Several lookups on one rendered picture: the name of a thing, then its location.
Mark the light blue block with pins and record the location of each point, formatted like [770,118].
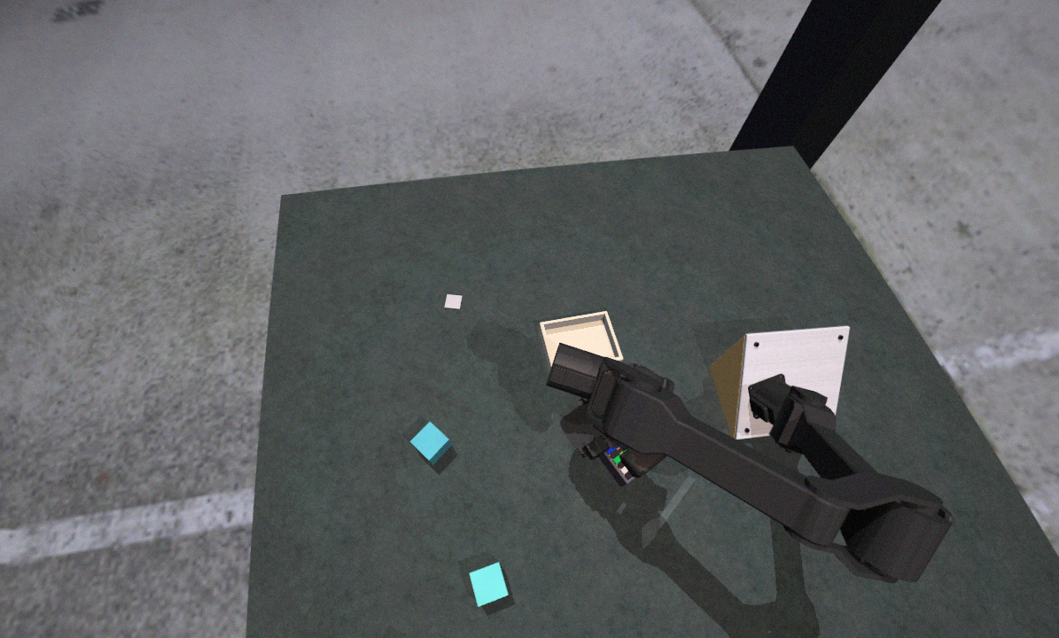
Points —
[488,584]

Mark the teal block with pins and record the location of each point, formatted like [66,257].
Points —
[431,443]

